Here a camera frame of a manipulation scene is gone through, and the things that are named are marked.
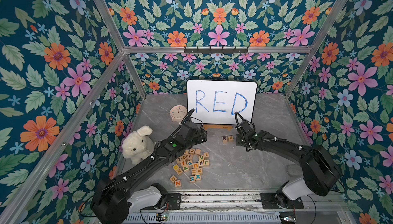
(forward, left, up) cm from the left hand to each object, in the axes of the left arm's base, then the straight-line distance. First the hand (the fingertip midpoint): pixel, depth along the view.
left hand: (206, 133), depth 79 cm
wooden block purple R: (+3, -11, -15) cm, 19 cm away
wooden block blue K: (-17, +6, -14) cm, 23 cm away
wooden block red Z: (-20, +16, -14) cm, 29 cm away
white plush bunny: (-5, +34, +2) cm, 34 cm away
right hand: (+2, -21, -11) cm, 24 cm away
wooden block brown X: (-12, +17, -15) cm, 26 cm away
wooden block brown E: (+3, -15, -14) cm, 21 cm away
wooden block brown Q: (-17, +19, -14) cm, 29 cm away
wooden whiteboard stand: (+9, -15, -10) cm, 20 cm away
